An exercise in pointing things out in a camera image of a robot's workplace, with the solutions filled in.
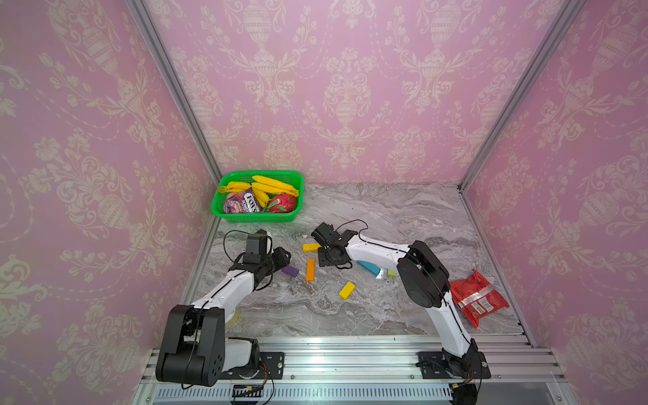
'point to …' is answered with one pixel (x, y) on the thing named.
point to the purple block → (290, 270)
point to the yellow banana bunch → (261, 187)
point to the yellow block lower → (347, 290)
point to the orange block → (310, 269)
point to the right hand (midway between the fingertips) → (320, 265)
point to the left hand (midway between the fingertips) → (289, 256)
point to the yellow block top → (310, 247)
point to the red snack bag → (475, 299)
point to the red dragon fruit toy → (282, 203)
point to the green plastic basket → (294, 178)
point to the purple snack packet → (242, 202)
